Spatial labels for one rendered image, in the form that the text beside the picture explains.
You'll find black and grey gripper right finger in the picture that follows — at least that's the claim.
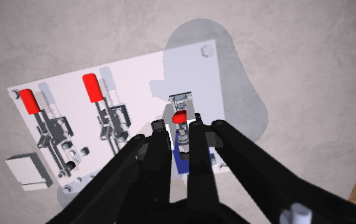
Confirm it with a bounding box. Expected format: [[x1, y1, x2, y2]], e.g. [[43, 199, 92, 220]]
[[186, 99, 356, 224]]

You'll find white fixture plate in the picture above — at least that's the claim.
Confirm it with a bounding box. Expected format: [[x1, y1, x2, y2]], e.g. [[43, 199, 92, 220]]
[[7, 39, 225, 193]]

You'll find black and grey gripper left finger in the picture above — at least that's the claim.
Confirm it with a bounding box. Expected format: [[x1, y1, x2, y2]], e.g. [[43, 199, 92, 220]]
[[45, 103, 176, 224]]

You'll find blue rectangular plate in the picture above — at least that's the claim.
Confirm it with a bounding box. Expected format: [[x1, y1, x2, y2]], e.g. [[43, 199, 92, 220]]
[[173, 129, 189, 174]]

